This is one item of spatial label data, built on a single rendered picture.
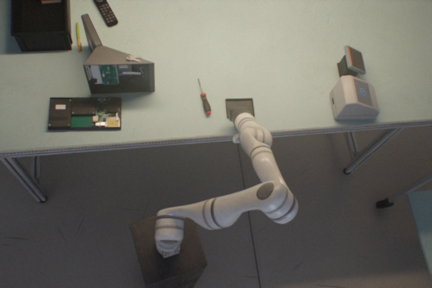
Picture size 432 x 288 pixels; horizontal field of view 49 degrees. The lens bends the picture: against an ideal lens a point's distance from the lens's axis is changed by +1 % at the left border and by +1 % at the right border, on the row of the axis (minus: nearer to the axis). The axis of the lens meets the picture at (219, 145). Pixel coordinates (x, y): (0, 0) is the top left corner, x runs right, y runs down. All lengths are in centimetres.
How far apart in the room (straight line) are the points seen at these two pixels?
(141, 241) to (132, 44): 79
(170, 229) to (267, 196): 40
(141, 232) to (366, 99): 101
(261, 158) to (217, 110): 52
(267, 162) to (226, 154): 150
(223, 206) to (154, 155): 155
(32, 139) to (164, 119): 49
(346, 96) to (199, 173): 124
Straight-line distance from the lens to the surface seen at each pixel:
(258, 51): 203
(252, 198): 127
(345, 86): 188
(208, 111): 183
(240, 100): 189
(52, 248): 276
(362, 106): 189
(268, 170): 138
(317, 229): 286
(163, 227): 151
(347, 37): 220
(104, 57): 173
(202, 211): 139
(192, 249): 183
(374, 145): 264
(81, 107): 185
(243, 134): 151
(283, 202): 124
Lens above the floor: 265
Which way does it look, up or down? 66 degrees down
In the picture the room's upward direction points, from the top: 17 degrees clockwise
